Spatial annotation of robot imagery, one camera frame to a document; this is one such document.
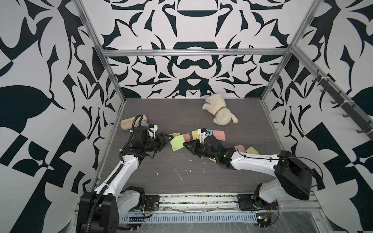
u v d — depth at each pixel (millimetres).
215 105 1046
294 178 435
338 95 598
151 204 730
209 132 761
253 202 671
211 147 622
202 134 760
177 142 812
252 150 929
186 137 983
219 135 991
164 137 741
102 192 411
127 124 1016
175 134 988
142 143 640
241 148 945
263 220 709
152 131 686
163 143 711
